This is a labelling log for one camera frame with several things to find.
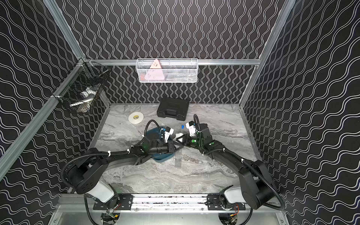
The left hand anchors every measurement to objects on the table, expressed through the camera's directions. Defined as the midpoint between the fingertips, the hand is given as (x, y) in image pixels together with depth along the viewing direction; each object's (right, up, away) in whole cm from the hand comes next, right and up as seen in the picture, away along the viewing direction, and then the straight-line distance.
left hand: (183, 144), depth 77 cm
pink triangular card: (-18, +44, +13) cm, 49 cm away
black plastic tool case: (-7, +23, +34) cm, 42 cm away
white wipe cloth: (-3, +5, +5) cm, 7 cm away
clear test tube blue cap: (-3, -12, +13) cm, 18 cm away
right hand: (-4, +2, +5) cm, 7 cm away
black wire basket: (-68, +32, +15) cm, 77 cm away
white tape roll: (-37, +15, +34) cm, 52 cm away
